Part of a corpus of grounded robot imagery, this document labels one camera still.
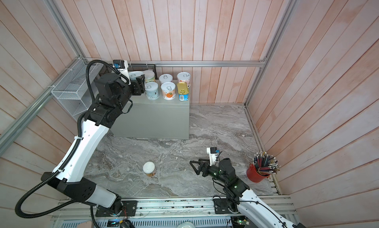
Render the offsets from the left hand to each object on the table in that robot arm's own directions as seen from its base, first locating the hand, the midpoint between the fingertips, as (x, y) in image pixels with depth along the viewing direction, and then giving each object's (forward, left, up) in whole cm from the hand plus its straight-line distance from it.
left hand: (137, 79), depth 64 cm
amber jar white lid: (-25, -1, -40) cm, 48 cm away
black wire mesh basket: (+29, +31, -13) cm, 44 cm away
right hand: (-23, -27, -36) cm, 50 cm away
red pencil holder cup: (-25, -64, -38) cm, 78 cm away
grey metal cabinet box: (-5, -7, -22) cm, 23 cm away
